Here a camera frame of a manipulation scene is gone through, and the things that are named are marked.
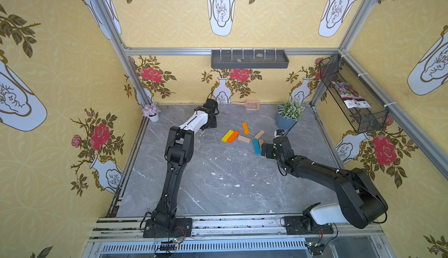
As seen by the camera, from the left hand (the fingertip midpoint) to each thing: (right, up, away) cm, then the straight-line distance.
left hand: (211, 123), depth 110 cm
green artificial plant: (+45, +8, -13) cm, 48 cm away
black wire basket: (+73, +32, -9) cm, 80 cm away
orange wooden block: (+21, -3, -3) cm, 22 cm away
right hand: (+32, -12, -17) cm, 38 cm away
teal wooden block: (+27, -13, -10) cm, 32 cm away
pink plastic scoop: (+26, +13, +11) cm, 31 cm away
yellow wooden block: (+10, -7, -6) cm, 14 cm away
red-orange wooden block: (+13, -9, -6) cm, 17 cm away
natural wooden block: (+30, -6, -4) cm, 31 cm away
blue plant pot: (+43, +1, -10) cm, 44 cm away
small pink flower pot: (-35, +8, -6) cm, 36 cm away
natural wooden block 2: (+21, -9, -7) cm, 24 cm away
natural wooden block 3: (+30, -10, -8) cm, 33 cm away
